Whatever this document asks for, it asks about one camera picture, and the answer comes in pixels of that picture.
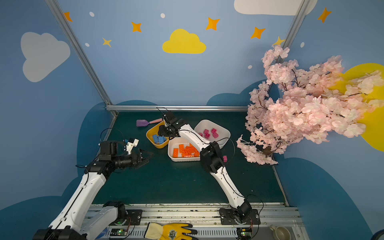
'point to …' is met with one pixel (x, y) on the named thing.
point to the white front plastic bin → (174, 142)
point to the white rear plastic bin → (224, 133)
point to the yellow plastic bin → (154, 130)
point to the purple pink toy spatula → (144, 123)
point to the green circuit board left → (118, 232)
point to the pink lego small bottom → (206, 131)
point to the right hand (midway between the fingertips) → (161, 131)
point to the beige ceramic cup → (280, 232)
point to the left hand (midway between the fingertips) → (150, 157)
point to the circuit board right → (244, 233)
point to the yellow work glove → (170, 231)
